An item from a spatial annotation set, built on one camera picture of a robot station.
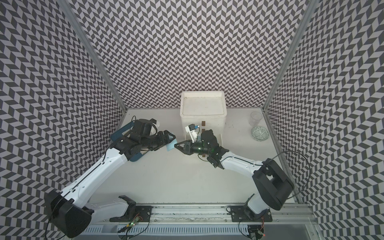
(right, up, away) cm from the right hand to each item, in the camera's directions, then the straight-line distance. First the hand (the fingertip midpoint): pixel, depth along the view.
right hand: (176, 148), depth 75 cm
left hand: (-3, +4, +1) cm, 5 cm away
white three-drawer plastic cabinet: (+15, +21, +12) cm, 28 cm away
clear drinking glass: (+52, +16, +31) cm, 62 cm away
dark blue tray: (-43, +6, +26) cm, 51 cm away
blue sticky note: (-2, +2, -2) cm, 3 cm away
